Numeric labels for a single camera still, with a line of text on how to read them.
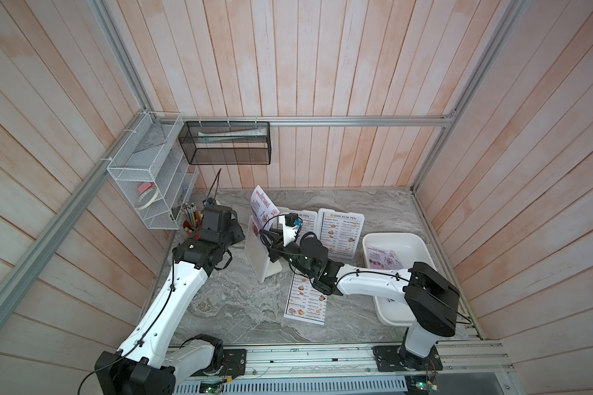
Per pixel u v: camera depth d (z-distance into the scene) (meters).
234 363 0.73
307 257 0.58
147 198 0.81
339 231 0.89
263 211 0.72
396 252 0.98
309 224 0.88
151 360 0.38
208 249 0.50
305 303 0.86
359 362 0.75
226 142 1.04
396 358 0.73
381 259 0.92
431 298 0.44
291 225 0.63
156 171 0.70
